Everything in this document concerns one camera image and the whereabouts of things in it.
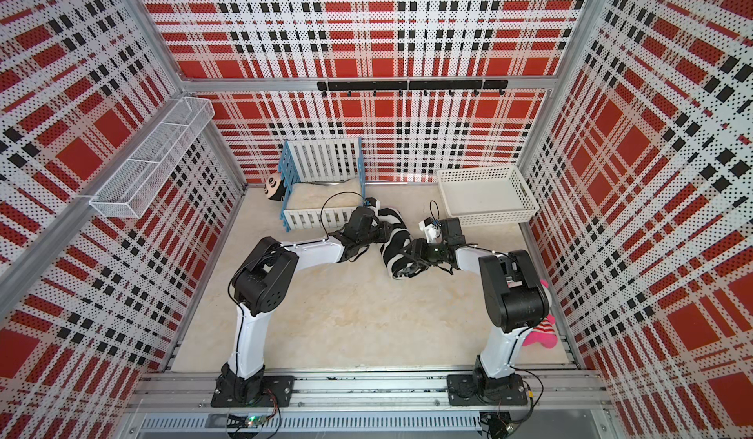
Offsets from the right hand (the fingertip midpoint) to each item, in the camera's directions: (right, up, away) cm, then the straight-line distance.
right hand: (408, 251), depth 93 cm
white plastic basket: (+32, +20, +29) cm, 48 cm away
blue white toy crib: (-37, +26, +32) cm, 56 cm away
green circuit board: (-40, -38, -24) cm, 60 cm away
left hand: (-5, +8, +6) cm, 11 cm away
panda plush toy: (-51, +23, +17) cm, 58 cm away
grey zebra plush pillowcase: (-3, +4, +1) cm, 5 cm away
